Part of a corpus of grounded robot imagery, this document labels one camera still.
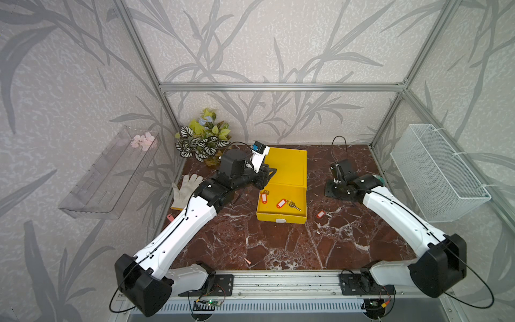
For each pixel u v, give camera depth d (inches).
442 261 15.5
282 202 31.1
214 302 27.6
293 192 32.0
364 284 25.7
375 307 28.3
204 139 34.0
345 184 23.1
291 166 32.5
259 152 23.5
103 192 25.2
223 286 28.8
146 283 14.3
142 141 30.4
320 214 36.8
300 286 29.6
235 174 21.9
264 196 31.8
